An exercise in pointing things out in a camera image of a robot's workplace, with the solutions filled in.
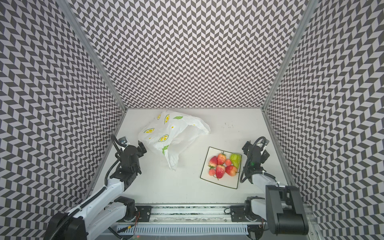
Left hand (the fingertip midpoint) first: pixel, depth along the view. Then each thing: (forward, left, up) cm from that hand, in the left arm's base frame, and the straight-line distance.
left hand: (132, 145), depth 83 cm
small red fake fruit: (-7, -55, -10) cm, 56 cm away
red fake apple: (-12, -56, -8) cm, 57 cm away
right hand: (+1, -72, -6) cm, 72 cm away
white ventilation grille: (-38, -46, -14) cm, 61 cm away
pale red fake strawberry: (-6, -46, -10) cm, 48 cm away
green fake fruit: (-6, -59, -7) cm, 60 cm away
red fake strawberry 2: (-5, -51, -9) cm, 52 cm away
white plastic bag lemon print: (+4, -22, +6) cm, 24 cm away
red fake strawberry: (-12, -50, -9) cm, 52 cm away
